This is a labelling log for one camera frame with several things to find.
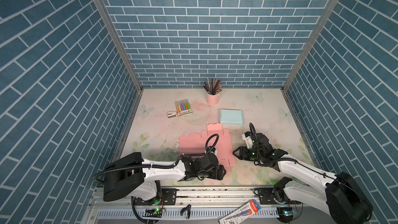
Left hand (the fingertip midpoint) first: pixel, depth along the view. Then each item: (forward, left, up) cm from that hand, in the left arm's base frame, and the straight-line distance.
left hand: (221, 174), depth 78 cm
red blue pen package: (-16, -8, -1) cm, 18 cm away
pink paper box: (+18, +13, -3) cm, 23 cm away
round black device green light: (-17, -28, -3) cm, 33 cm away
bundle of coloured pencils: (+54, +2, +10) cm, 55 cm away
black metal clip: (-14, +17, -2) cm, 22 cm away
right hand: (+11, -8, +2) cm, 14 cm away
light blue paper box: (+34, -9, +1) cm, 36 cm away
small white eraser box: (+38, +30, -1) cm, 49 cm away
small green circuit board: (-15, +33, -5) cm, 36 cm away
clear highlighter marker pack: (+45, +23, -3) cm, 50 cm away
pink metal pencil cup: (+49, +2, +3) cm, 49 cm away
